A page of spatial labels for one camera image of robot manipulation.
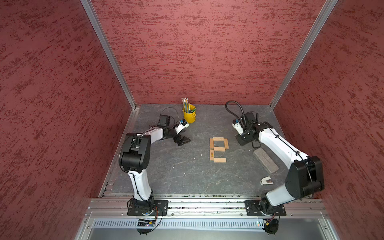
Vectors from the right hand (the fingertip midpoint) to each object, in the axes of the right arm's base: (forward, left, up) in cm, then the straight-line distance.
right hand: (240, 140), depth 87 cm
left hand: (+7, +34, -5) cm, 35 cm away
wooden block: (+4, +17, -10) cm, 20 cm away
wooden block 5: (+4, +7, -10) cm, 13 cm away
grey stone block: (-5, -14, -9) cm, 17 cm away
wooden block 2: (+8, +11, -11) cm, 18 cm away
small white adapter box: (-21, -12, -9) cm, 26 cm away
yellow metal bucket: (+22, +30, -3) cm, 38 cm away
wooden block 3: (0, +11, -10) cm, 15 cm away
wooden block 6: (-8, +12, -10) cm, 18 cm away
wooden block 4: (-3, +17, -10) cm, 20 cm away
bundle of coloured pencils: (+28, +33, +4) cm, 44 cm away
